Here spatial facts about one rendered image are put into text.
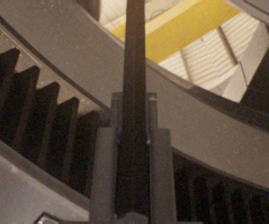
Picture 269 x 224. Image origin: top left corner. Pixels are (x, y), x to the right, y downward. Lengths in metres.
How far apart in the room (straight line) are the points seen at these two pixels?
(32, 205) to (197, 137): 0.09
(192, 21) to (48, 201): 11.95
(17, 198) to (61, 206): 0.01
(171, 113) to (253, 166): 0.05
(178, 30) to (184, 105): 11.93
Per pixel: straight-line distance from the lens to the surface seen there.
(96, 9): 0.54
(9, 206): 0.16
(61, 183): 0.16
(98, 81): 0.19
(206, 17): 12.11
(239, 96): 0.30
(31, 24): 0.18
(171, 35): 12.16
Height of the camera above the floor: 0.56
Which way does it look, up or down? 32 degrees up
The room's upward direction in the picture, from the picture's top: 139 degrees clockwise
